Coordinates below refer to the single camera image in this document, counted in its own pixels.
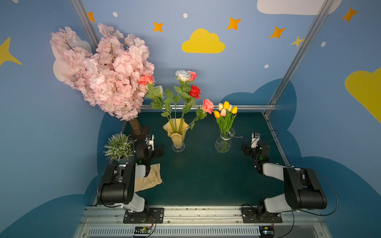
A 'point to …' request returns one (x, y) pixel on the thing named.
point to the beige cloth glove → (153, 178)
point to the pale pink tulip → (226, 129)
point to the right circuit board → (267, 231)
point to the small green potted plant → (120, 148)
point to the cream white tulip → (230, 118)
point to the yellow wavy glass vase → (177, 138)
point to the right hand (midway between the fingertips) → (252, 141)
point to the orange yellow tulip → (217, 114)
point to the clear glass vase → (223, 143)
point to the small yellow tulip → (226, 105)
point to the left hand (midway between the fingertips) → (155, 142)
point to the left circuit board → (143, 230)
